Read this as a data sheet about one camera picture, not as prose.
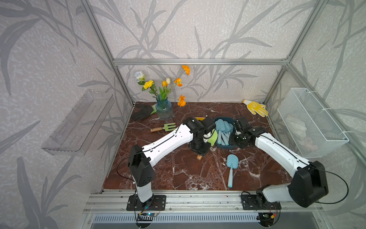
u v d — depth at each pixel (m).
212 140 0.77
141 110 1.15
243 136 0.60
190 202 0.75
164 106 1.02
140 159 0.42
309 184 0.41
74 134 0.67
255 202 0.72
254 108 1.18
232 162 0.89
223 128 0.98
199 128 0.53
